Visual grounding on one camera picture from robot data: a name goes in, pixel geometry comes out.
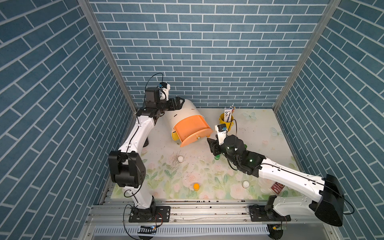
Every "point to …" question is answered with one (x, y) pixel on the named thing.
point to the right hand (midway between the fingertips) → (212, 138)
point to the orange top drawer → (192, 129)
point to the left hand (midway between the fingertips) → (182, 100)
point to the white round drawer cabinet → (188, 108)
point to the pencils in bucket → (233, 109)
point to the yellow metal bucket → (229, 125)
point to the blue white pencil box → (227, 114)
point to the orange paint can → (196, 186)
